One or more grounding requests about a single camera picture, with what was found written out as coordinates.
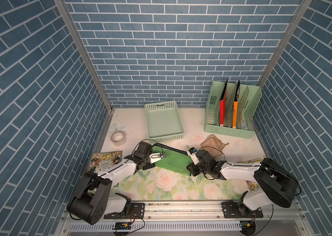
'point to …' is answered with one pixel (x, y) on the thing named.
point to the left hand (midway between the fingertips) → (153, 156)
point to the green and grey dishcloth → (175, 161)
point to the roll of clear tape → (118, 138)
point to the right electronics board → (248, 227)
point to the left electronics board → (123, 225)
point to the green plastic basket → (163, 122)
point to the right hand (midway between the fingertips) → (188, 167)
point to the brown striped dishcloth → (212, 145)
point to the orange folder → (235, 110)
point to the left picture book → (103, 160)
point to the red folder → (222, 106)
